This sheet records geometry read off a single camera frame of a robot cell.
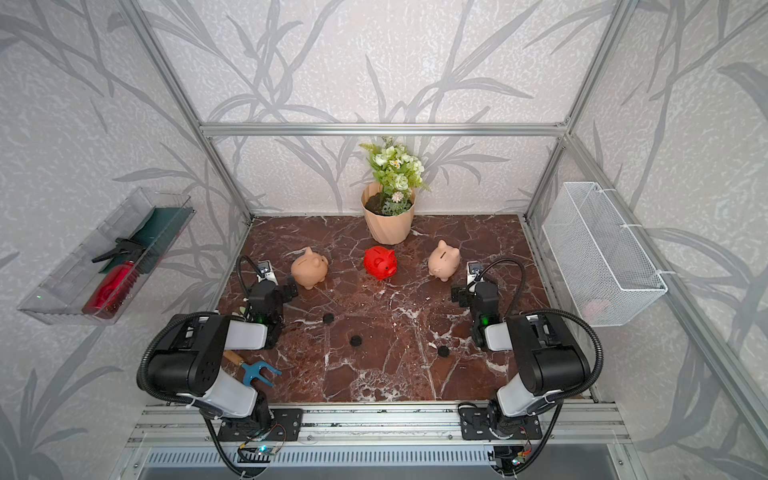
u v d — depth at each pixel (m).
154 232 0.71
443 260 0.96
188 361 0.45
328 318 0.93
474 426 0.73
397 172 0.94
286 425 0.73
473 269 0.81
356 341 0.89
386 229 1.01
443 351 0.87
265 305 0.71
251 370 0.82
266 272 0.80
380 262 0.94
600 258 0.63
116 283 0.60
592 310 0.72
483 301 0.71
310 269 0.96
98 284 0.59
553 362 0.45
